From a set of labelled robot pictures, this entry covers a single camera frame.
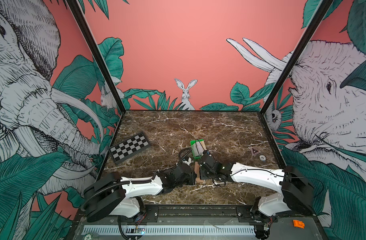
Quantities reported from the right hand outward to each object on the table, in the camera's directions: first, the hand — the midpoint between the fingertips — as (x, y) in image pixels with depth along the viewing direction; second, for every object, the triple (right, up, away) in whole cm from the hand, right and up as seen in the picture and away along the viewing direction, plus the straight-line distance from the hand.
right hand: (199, 172), depth 82 cm
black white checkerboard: (-45, +12, +13) cm, 48 cm away
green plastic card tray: (+4, +14, +16) cm, 21 cm away
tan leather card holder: (-1, +2, -1) cm, 3 cm away
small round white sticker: (+42, +5, +13) cm, 44 cm away
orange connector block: (+46, -21, -12) cm, 52 cm away
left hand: (-1, -1, -2) cm, 2 cm away
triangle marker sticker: (+38, +9, +16) cm, 42 cm away
